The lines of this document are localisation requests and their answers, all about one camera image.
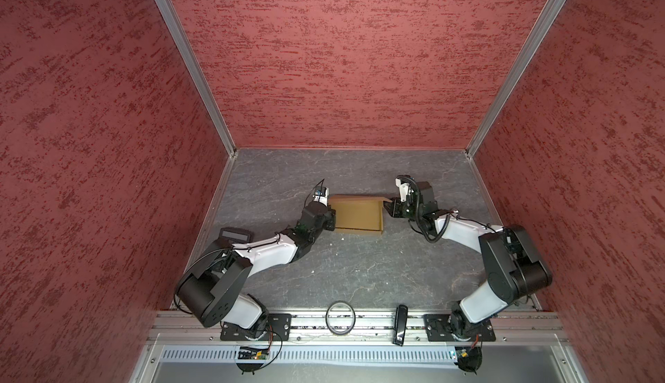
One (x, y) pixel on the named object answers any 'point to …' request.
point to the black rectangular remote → (400, 325)
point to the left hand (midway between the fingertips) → (331, 211)
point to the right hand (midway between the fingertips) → (382, 207)
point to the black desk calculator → (235, 235)
